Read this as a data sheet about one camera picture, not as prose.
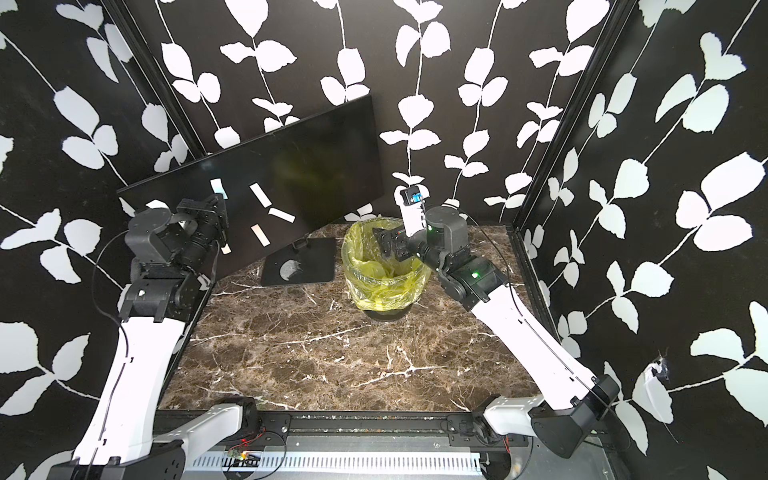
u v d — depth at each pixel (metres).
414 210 0.55
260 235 0.84
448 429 0.74
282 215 0.83
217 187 0.64
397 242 0.56
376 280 0.72
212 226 0.55
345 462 0.70
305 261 1.09
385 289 0.73
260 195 0.74
